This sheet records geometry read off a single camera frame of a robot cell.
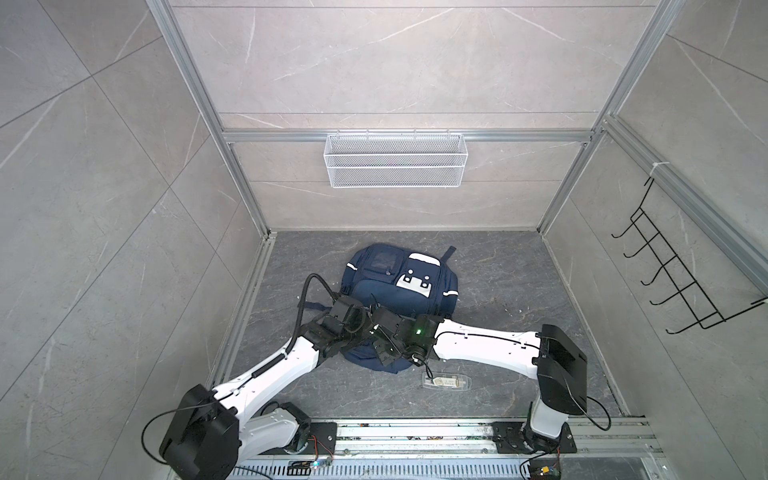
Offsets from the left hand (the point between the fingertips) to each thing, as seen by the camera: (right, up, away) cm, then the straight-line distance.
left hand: (375, 321), depth 83 cm
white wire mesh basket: (+6, +52, +18) cm, 55 cm away
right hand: (+2, -6, -2) cm, 7 cm away
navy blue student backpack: (+8, +11, +12) cm, 18 cm away
